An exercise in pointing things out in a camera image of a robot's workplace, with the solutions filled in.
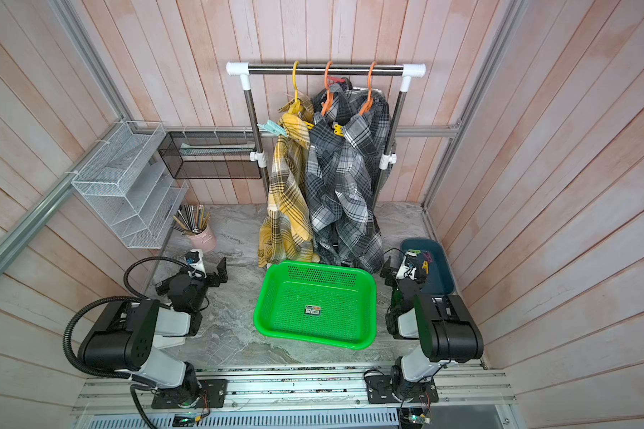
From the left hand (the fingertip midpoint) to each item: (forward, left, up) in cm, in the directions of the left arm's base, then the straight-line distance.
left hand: (213, 260), depth 92 cm
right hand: (0, -66, +2) cm, 67 cm away
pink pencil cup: (+17, +12, +2) cm, 21 cm away
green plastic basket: (-12, -37, -8) cm, 40 cm away
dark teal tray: (-3, -82, -7) cm, 82 cm away
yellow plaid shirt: (-2, -28, +18) cm, 34 cm away
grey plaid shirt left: (0, -40, +25) cm, 47 cm away
